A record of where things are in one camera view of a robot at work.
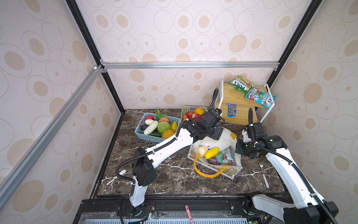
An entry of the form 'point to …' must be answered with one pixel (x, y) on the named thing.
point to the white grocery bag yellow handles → (203, 167)
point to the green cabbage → (163, 126)
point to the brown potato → (164, 119)
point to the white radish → (151, 127)
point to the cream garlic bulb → (202, 150)
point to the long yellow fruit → (211, 152)
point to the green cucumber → (156, 134)
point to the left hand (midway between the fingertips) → (220, 127)
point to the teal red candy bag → (261, 96)
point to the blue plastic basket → (139, 133)
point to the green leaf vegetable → (159, 115)
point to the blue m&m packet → (231, 109)
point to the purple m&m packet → (214, 160)
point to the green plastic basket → (185, 109)
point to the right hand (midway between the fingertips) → (237, 148)
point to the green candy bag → (242, 84)
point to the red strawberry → (189, 114)
